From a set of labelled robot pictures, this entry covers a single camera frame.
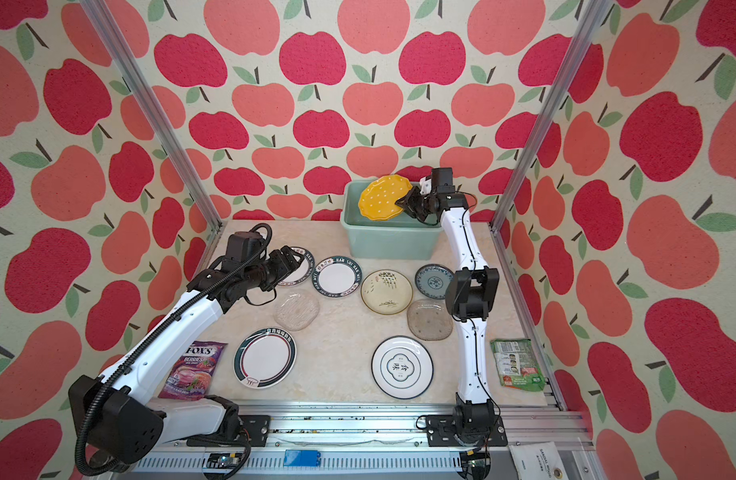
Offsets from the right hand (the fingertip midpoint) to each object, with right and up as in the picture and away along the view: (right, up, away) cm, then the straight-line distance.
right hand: (402, 200), depth 96 cm
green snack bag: (+32, -49, -12) cm, 60 cm away
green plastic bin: (+1, -12, +6) cm, 14 cm away
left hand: (-29, -20, -17) cm, 39 cm away
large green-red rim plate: (-42, -48, -8) cm, 65 cm away
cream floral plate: (-4, -31, +5) cm, 31 cm away
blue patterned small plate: (+12, -27, +9) cm, 31 cm away
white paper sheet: (+29, -66, -27) cm, 77 cm away
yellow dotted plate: (-8, 0, +5) cm, 9 cm away
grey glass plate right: (+9, -39, 0) cm, 40 cm away
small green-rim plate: (-23, -26, +10) cm, 36 cm away
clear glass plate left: (-35, -36, +1) cm, 50 cm away
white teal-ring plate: (-1, -50, -11) cm, 51 cm away
